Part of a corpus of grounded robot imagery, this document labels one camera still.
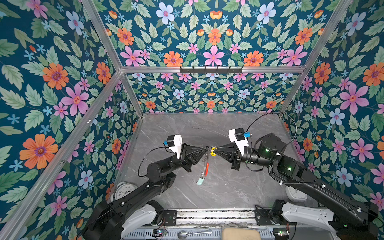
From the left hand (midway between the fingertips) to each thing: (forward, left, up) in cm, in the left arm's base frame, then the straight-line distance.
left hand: (206, 152), depth 50 cm
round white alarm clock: (+2, +45, -39) cm, 60 cm away
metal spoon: (-20, +12, -39) cm, 46 cm away
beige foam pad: (-22, -15, -39) cm, 47 cm away
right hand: (+3, -4, -3) cm, 5 cm away
